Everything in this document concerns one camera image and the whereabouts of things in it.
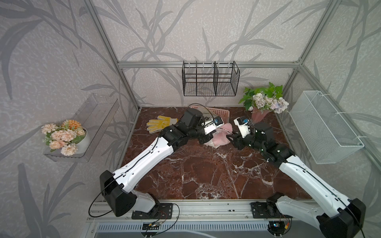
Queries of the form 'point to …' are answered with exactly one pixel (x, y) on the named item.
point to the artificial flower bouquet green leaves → (270, 97)
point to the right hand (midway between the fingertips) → (230, 132)
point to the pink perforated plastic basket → (212, 113)
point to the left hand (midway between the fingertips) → (214, 129)
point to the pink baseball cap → (220, 138)
